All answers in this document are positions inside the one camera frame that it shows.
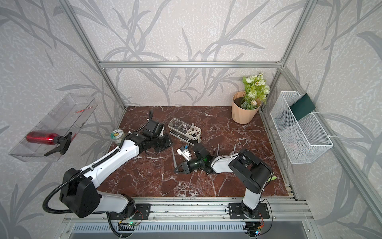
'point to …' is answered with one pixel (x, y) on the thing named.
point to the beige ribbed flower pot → (240, 115)
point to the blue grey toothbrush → (234, 149)
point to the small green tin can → (116, 136)
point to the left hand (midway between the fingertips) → (175, 143)
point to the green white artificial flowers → (256, 91)
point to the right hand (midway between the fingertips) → (175, 171)
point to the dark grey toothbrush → (174, 157)
